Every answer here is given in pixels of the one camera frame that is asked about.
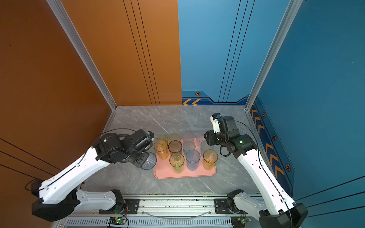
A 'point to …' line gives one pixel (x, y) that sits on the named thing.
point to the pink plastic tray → (164, 170)
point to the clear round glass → (200, 138)
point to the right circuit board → (239, 222)
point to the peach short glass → (174, 137)
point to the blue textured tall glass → (193, 157)
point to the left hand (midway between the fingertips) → (145, 154)
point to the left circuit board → (118, 220)
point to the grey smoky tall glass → (175, 146)
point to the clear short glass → (188, 136)
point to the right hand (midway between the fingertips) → (208, 134)
